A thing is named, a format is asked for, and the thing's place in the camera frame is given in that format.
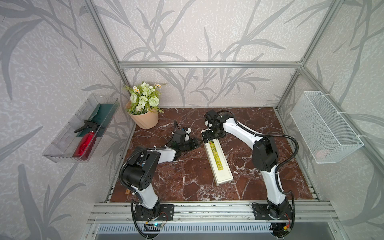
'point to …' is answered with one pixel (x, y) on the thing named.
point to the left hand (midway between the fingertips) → (200, 142)
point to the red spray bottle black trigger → (87, 142)
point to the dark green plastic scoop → (99, 117)
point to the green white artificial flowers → (143, 98)
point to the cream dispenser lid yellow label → (217, 159)
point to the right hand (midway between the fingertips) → (210, 137)
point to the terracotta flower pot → (146, 120)
